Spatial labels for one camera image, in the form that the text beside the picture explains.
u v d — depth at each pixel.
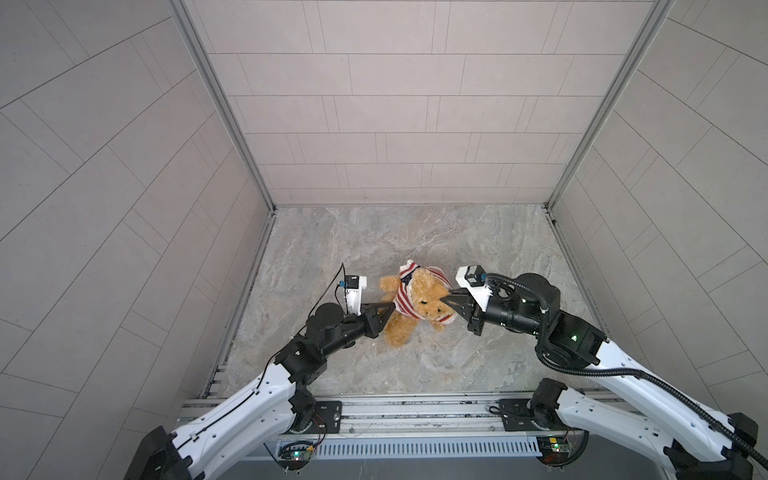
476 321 0.54
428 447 0.68
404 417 0.72
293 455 0.65
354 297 0.66
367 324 0.63
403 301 0.68
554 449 0.68
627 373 0.43
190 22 0.72
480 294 0.53
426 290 0.60
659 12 0.71
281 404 0.51
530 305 0.51
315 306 0.53
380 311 0.70
